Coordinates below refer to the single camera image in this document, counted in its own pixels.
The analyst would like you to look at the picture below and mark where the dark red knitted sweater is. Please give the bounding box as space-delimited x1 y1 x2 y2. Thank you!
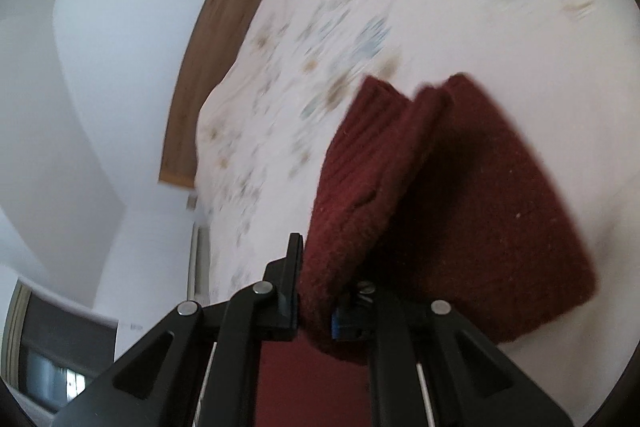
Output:
256 75 597 426

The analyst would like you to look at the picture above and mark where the beige wall switch plate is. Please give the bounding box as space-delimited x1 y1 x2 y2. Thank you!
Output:
186 194 198 210

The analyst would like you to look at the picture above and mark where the dark window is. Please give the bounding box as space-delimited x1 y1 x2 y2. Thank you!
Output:
1 281 117 415

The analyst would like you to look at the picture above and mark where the wooden headboard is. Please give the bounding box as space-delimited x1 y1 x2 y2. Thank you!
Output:
158 0 262 190

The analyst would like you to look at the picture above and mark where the floral cream bed duvet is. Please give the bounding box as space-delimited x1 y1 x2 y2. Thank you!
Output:
196 0 639 426

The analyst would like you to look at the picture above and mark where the white radiator cover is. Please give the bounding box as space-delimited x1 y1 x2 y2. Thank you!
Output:
186 225 209 305

